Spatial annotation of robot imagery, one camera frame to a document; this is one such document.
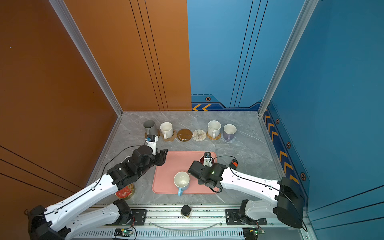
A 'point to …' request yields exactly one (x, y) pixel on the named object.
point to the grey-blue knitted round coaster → (222, 136)
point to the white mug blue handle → (181, 180)
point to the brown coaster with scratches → (184, 135)
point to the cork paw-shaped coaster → (171, 139)
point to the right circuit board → (251, 233)
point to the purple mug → (229, 131)
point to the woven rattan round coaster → (215, 138)
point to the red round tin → (126, 193)
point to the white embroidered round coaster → (199, 135)
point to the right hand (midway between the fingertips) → (202, 177)
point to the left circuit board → (124, 232)
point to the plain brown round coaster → (158, 134)
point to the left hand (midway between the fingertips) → (163, 148)
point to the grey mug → (150, 125)
